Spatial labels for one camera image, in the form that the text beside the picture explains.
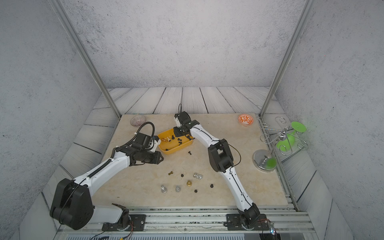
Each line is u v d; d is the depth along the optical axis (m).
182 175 0.89
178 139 1.05
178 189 0.82
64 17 0.73
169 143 1.05
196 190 0.83
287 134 0.71
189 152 0.99
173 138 1.05
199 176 0.87
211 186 0.85
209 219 0.76
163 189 0.81
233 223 0.73
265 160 0.93
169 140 1.04
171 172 0.91
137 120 1.15
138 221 0.73
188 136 1.05
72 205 0.41
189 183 0.84
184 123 0.84
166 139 1.05
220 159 0.64
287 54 0.87
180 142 1.04
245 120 1.15
